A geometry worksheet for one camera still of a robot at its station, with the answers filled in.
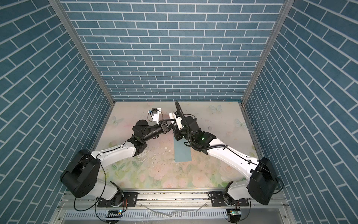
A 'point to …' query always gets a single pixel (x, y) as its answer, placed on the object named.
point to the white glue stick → (172, 115)
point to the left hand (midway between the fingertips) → (176, 122)
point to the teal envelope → (182, 152)
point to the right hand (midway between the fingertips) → (173, 124)
